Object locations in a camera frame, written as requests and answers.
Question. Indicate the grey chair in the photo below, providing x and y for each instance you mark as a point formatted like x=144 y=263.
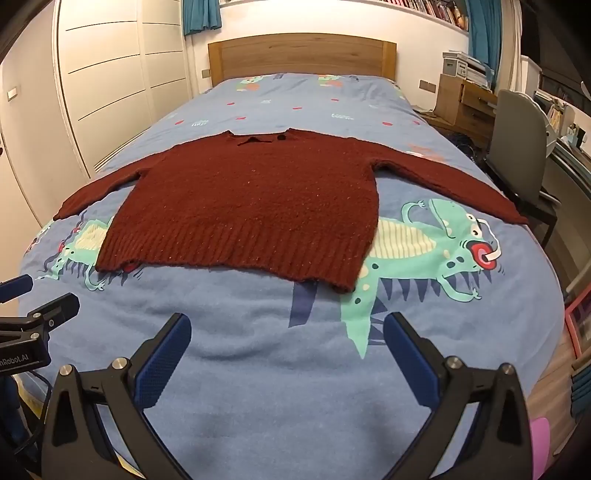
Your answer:
x=521 y=143

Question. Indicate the teal curtain right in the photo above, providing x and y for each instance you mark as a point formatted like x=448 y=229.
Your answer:
x=485 y=35

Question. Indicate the teal curtain left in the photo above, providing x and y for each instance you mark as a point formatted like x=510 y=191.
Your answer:
x=200 y=15

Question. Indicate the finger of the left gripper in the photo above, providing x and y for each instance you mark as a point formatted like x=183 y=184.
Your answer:
x=46 y=318
x=15 y=287

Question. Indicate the books on wall shelf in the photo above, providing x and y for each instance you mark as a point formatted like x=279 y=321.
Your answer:
x=453 y=12

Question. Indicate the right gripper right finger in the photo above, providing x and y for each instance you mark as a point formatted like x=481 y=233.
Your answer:
x=498 y=444

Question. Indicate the white storage box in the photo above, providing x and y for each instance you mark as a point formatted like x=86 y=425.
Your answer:
x=459 y=64

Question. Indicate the blue dinosaur print bedspread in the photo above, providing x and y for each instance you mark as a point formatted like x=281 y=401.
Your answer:
x=291 y=381

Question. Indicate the wall socket plate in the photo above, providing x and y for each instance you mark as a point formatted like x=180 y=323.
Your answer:
x=428 y=86

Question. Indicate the dark red knit sweater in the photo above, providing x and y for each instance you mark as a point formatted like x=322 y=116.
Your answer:
x=300 y=205

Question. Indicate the pink object at floor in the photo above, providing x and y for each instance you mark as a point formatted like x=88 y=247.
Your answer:
x=541 y=441

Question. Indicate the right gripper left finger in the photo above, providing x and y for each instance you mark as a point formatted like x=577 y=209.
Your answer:
x=75 y=442

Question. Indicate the teal curtain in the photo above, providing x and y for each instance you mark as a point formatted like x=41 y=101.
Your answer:
x=485 y=35
x=200 y=15

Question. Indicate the wooden bed headboard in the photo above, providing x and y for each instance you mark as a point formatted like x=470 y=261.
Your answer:
x=304 y=53

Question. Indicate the wooden bedside desk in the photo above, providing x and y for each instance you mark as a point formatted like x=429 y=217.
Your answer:
x=463 y=107

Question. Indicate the white sliding wardrobe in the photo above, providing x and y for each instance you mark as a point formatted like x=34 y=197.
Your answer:
x=78 y=82

